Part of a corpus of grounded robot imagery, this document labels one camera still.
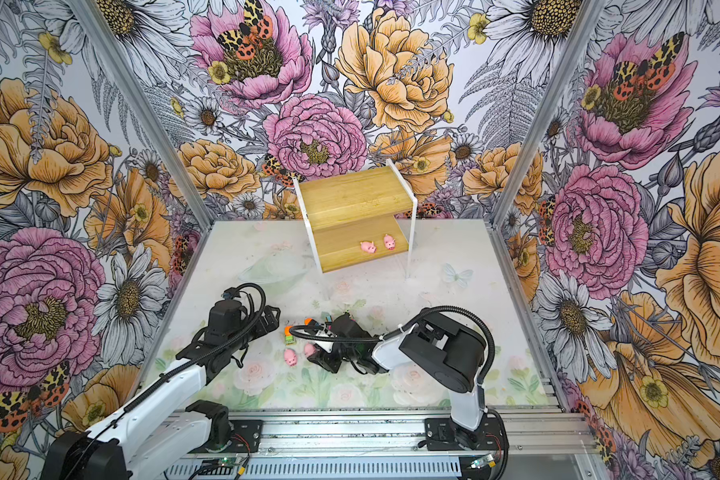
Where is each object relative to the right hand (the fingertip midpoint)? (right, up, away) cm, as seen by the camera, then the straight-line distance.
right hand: (316, 360), depth 87 cm
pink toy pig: (+21, +34, +5) cm, 40 cm away
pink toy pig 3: (-7, +1, -2) cm, 7 cm away
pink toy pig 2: (+15, +33, +4) cm, 36 cm away
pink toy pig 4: (-2, +3, 0) cm, 4 cm away
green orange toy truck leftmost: (-9, +6, +2) cm, 11 cm away
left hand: (-14, +10, 0) cm, 17 cm away
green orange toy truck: (-4, +9, +7) cm, 12 cm away
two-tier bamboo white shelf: (+12, +40, -9) cm, 43 cm away
